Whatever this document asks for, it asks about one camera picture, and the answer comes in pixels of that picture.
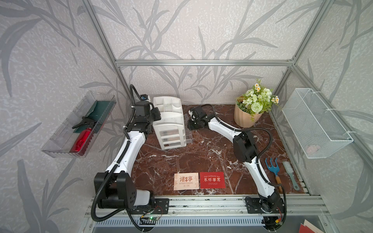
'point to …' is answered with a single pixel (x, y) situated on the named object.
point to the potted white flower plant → (250, 106)
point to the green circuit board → (153, 218)
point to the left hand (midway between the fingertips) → (156, 110)
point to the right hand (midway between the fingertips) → (187, 124)
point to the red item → (210, 180)
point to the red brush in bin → (83, 142)
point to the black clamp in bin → (88, 121)
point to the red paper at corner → (305, 229)
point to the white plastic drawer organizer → (170, 129)
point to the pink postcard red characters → (186, 181)
